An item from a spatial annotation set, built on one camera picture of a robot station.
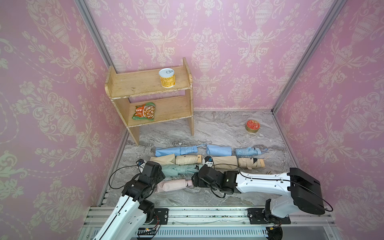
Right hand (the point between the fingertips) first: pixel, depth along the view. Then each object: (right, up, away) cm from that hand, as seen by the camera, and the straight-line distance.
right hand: (196, 180), depth 78 cm
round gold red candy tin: (+40, +28, +28) cm, 57 cm away
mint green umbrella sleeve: (-15, +3, +7) cm, 17 cm away
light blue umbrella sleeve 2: (+13, +13, +15) cm, 24 cm away
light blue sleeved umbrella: (-13, +13, +14) cm, 23 cm away
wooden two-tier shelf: (-35, +51, +38) cm, 72 cm away
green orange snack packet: (-31, +37, +11) cm, 50 cm away
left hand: (-20, +2, +2) cm, 20 cm away
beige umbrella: (+31, +6, +11) cm, 34 cm away
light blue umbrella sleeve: (-18, +13, +14) cm, 26 cm away
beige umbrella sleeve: (-19, +8, +12) cm, 24 cm away
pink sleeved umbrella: (-14, -3, +1) cm, 14 cm away
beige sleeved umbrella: (-5, +8, +11) cm, 15 cm away
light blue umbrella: (+34, +12, +16) cm, 39 cm away
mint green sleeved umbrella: (-5, +3, +7) cm, 9 cm away
